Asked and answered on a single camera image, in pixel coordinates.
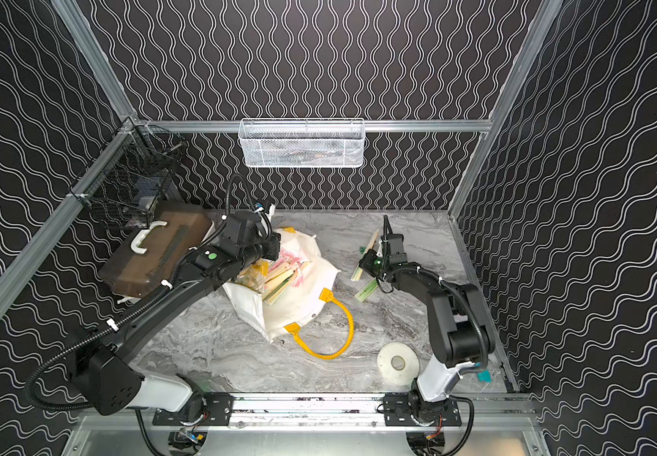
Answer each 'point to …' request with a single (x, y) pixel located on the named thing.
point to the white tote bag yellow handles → (293, 304)
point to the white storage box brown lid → (153, 255)
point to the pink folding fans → (281, 273)
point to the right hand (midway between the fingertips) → (361, 259)
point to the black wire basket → (122, 183)
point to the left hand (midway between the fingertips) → (276, 229)
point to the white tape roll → (398, 364)
